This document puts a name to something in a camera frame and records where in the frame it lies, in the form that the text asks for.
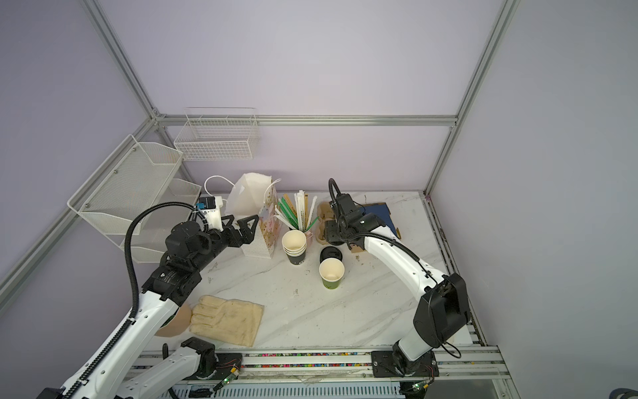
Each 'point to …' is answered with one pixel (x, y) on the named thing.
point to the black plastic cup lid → (331, 252)
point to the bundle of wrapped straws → (296, 213)
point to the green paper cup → (331, 271)
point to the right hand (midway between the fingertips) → (329, 231)
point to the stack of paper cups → (294, 245)
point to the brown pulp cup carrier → (326, 212)
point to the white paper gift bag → (256, 194)
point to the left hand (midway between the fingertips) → (244, 220)
